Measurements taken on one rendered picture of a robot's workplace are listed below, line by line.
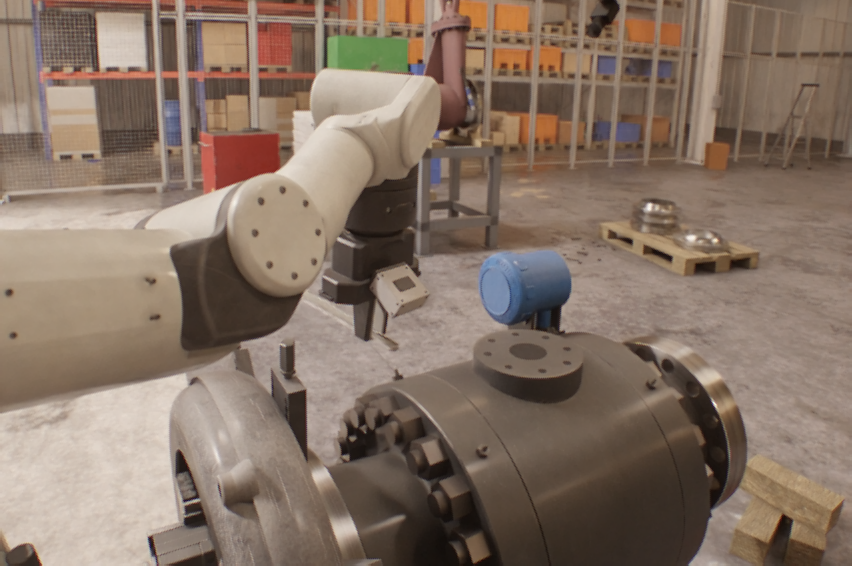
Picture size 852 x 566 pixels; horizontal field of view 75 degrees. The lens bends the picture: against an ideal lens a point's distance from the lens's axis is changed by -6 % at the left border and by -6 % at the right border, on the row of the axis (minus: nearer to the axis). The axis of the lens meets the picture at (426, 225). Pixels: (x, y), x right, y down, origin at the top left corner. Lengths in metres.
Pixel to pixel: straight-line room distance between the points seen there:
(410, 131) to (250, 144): 5.65
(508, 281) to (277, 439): 0.69
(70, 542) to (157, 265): 2.00
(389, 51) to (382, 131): 7.68
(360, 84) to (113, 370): 0.36
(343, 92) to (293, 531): 0.50
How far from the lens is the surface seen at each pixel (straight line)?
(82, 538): 2.30
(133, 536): 2.25
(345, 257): 0.61
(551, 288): 1.38
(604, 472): 1.10
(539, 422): 1.06
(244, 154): 6.15
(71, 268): 0.32
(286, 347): 0.83
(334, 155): 0.48
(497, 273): 1.35
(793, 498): 2.30
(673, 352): 1.49
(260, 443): 0.82
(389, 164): 0.53
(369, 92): 0.58
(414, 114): 0.53
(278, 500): 0.78
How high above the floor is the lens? 1.42
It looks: 14 degrees down
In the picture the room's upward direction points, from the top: 1 degrees clockwise
